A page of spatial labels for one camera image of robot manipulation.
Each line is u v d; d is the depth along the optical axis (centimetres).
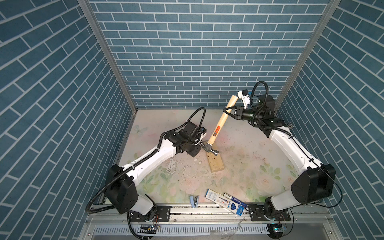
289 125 90
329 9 72
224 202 77
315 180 41
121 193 51
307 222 75
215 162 89
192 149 70
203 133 72
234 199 77
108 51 86
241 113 66
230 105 72
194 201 77
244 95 68
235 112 68
